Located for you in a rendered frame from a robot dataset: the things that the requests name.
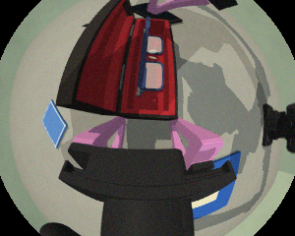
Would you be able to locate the blue notebook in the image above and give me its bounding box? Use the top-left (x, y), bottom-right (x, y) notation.
top-left (192, 150), bottom-right (241, 220)

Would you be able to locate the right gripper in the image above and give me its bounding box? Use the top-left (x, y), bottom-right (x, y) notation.
top-left (147, 0), bottom-right (238, 15)

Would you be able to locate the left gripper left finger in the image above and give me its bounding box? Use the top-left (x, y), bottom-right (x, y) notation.
top-left (72, 116), bottom-right (126, 148)

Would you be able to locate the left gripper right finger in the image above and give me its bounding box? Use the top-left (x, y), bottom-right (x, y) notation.
top-left (169, 117), bottom-right (224, 170)

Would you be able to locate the red glasses case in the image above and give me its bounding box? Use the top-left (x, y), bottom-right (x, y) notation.
top-left (56, 0), bottom-right (178, 121)

